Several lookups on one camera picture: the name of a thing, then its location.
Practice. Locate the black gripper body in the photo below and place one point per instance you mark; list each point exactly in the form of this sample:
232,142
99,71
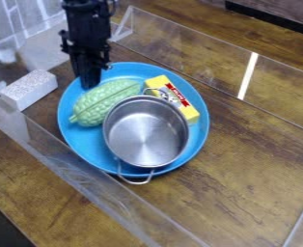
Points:
88,18

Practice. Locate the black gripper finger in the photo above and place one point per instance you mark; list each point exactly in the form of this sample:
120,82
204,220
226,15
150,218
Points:
91,65
73,59

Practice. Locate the white speckled foam block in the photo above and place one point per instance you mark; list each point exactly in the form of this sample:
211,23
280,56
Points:
29,89

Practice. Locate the blue round tray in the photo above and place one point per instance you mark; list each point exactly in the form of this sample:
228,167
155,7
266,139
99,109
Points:
85,139

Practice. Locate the green bitter gourd toy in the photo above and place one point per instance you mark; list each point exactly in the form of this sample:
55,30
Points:
95,103

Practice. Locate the yellow butter box toy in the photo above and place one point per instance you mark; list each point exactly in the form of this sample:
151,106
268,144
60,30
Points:
160,87

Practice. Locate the stainless steel pot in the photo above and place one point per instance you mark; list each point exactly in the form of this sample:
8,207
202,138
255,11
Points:
146,133

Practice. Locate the clear acrylic barrier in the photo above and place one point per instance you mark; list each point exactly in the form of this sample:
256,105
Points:
236,196

